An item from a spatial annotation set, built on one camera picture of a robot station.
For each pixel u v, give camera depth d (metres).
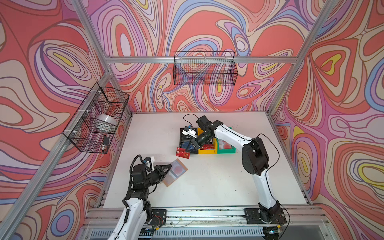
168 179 0.87
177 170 0.89
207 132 0.72
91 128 0.73
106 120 0.73
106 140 0.72
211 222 0.72
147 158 0.78
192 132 0.82
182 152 0.85
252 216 0.73
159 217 0.73
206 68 0.96
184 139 1.02
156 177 0.73
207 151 0.94
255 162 0.56
